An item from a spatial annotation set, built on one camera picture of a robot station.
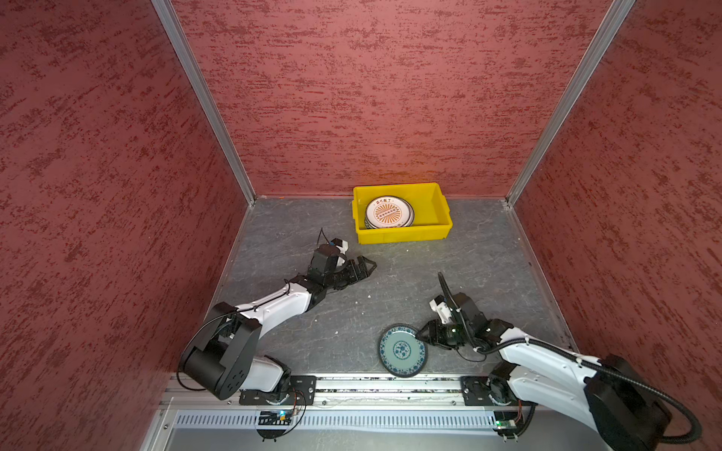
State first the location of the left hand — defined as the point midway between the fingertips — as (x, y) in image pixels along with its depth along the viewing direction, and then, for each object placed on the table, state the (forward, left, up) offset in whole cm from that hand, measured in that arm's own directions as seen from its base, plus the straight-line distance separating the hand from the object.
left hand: (367, 274), depth 86 cm
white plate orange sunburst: (+31, -8, -5) cm, 32 cm away
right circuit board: (-36, -37, -10) cm, 52 cm away
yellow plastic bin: (+33, -27, -11) cm, 45 cm away
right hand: (-18, -16, -9) cm, 26 cm away
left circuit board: (-36, +25, -12) cm, 46 cm away
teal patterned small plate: (-21, -10, -10) cm, 25 cm away
